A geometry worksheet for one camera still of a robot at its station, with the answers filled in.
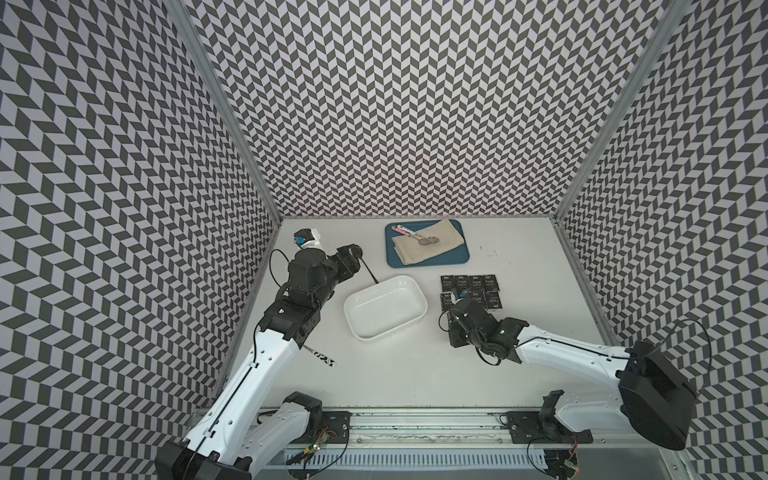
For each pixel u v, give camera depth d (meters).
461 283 0.98
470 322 0.64
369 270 1.05
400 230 1.17
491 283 0.97
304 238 0.62
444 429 0.75
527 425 0.74
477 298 0.94
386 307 0.91
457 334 0.75
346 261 0.65
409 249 1.09
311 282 0.52
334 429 0.71
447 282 0.99
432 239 1.10
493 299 0.94
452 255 1.04
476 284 0.97
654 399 0.41
